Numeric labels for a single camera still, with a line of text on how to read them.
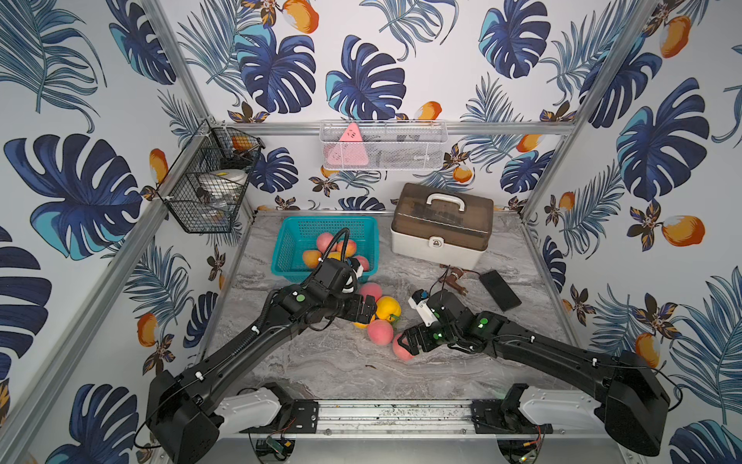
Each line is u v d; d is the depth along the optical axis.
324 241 1.00
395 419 0.76
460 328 0.61
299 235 1.10
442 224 0.90
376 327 0.84
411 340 0.70
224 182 0.80
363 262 0.99
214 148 0.94
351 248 1.05
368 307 0.67
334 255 1.03
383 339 0.84
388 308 0.88
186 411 0.38
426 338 0.69
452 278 1.00
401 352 0.79
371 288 0.95
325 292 0.57
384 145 0.94
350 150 0.90
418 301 0.73
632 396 0.40
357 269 0.71
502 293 0.97
